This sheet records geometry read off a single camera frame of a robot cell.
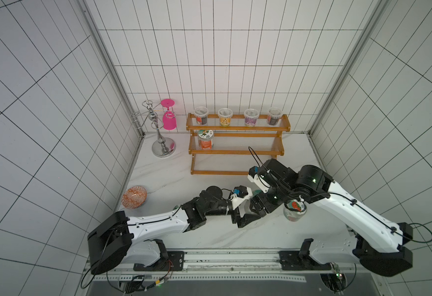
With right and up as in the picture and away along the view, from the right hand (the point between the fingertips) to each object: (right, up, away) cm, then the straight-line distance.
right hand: (253, 204), depth 64 cm
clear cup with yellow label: (-10, +35, +15) cm, 39 cm away
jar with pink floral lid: (0, +6, -6) cm, 8 cm away
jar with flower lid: (-19, +25, +21) cm, 37 cm away
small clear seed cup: (+12, +35, +16) cm, 40 cm away
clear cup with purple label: (+2, +34, +15) cm, 37 cm away
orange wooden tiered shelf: (+6, +27, +33) cm, 43 cm away
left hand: (0, -3, +4) cm, 5 cm away
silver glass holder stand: (-46, +21, +46) cm, 68 cm away
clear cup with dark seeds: (-20, +36, +17) cm, 44 cm away
